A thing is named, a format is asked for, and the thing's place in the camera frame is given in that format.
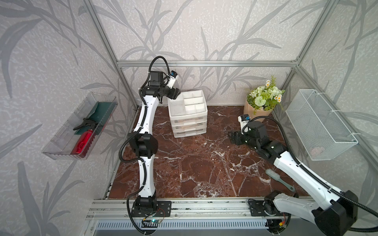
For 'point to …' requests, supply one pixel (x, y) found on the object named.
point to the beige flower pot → (253, 113)
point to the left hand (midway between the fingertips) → (175, 88)
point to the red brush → (83, 143)
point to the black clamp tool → (87, 122)
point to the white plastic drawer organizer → (188, 113)
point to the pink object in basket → (315, 151)
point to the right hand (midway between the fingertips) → (233, 131)
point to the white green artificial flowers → (266, 97)
